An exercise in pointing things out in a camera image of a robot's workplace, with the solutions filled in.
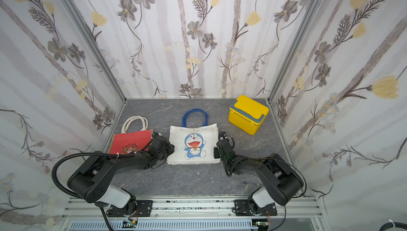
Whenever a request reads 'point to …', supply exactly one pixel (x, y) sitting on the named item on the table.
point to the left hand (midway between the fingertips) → (176, 145)
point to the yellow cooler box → (247, 114)
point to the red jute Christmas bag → (131, 142)
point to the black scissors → (242, 183)
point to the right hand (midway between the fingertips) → (218, 143)
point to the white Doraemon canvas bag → (193, 144)
